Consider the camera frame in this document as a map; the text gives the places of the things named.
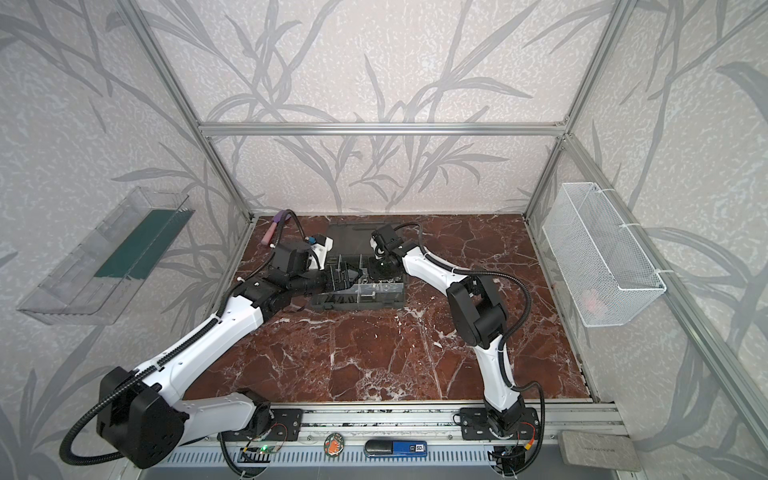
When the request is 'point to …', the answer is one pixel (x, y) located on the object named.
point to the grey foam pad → (602, 450)
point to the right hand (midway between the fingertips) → (372, 263)
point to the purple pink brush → (268, 235)
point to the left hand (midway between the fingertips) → (355, 267)
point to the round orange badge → (334, 445)
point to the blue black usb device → (395, 448)
